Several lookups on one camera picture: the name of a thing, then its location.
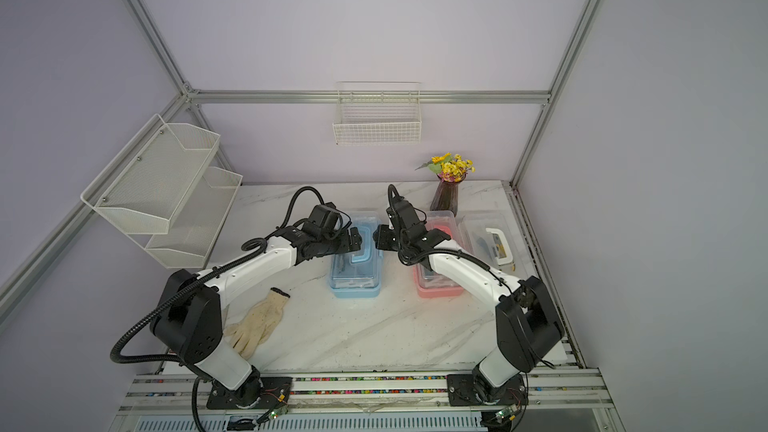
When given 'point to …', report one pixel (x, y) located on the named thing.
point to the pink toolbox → (426, 283)
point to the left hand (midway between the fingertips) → (348, 244)
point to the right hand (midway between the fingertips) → (382, 238)
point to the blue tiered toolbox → (359, 273)
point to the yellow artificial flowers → (450, 167)
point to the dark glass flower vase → (445, 196)
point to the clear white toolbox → (487, 237)
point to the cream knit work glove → (259, 323)
